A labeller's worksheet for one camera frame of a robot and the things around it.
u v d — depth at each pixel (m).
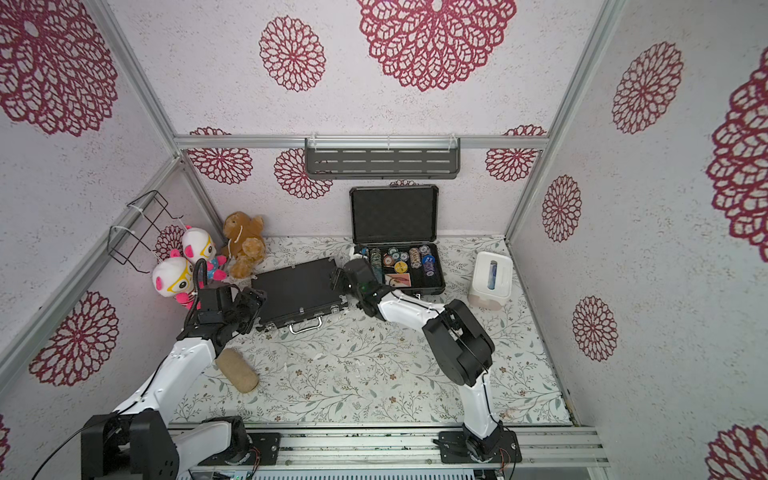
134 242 0.76
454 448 0.74
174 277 0.84
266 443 0.75
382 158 0.94
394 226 1.07
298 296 0.99
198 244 0.92
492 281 0.98
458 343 0.51
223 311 0.65
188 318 0.64
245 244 0.99
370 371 0.87
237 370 0.84
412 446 0.76
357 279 0.72
